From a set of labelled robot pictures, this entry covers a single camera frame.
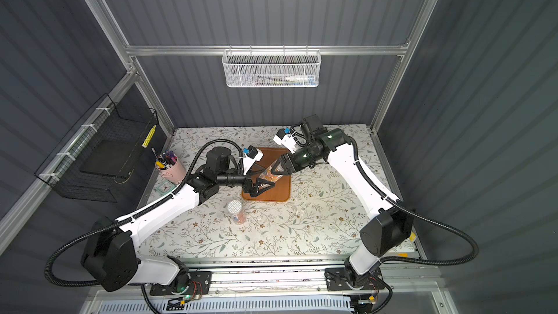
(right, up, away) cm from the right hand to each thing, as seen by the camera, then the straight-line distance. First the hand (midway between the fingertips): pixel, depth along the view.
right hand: (281, 169), depth 72 cm
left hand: (-3, -4, +2) cm, 6 cm away
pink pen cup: (-48, 0, +19) cm, 52 cm away
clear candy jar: (-5, -2, 0) cm, 5 cm away
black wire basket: (-63, +9, +6) cm, 64 cm away
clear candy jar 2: (-17, -15, +7) cm, 24 cm away
